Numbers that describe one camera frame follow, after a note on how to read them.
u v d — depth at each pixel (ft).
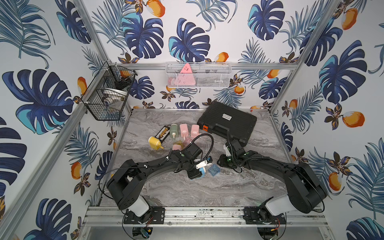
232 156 2.33
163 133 3.46
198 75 3.03
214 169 2.96
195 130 3.31
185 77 2.96
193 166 2.35
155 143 3.08
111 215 2.51
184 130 3.29
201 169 2.64
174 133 3.28
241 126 3.42
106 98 2.74
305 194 1.42
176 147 3.02
